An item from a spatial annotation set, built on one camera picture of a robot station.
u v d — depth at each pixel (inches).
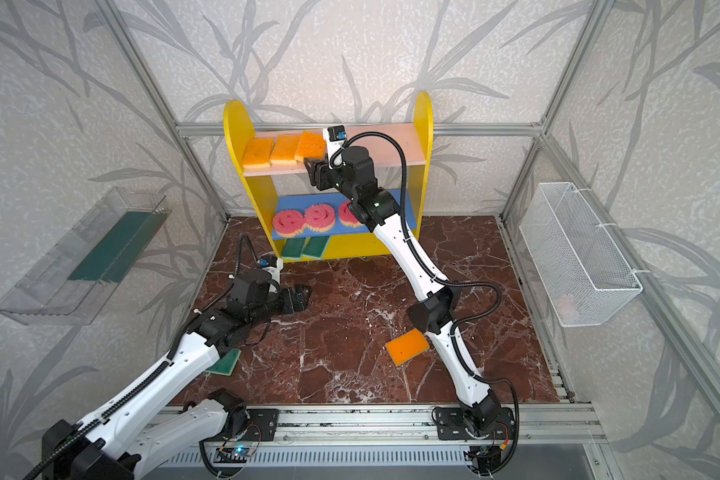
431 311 22.0
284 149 30.9
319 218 37.9
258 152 30.5
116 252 25.0
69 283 25.2
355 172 22.8
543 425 29.7
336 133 24.9
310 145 31.0
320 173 26.2
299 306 27.7
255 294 23.2
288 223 37.0
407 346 34.3
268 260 27.3
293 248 42.6
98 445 15.1
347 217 38.4
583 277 24.1
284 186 45.4
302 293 27.8
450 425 28.9
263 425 29.0
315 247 42.5
